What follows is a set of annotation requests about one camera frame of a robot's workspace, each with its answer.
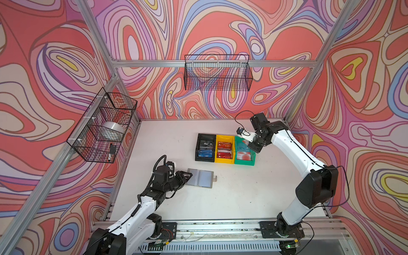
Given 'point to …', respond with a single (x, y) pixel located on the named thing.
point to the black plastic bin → (205, 147)
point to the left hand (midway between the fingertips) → (193, 175)
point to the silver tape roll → (110, 131)
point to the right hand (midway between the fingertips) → (256, 146)
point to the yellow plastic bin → (224, 149)
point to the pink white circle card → (244, 155)
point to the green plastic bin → (240, 144)
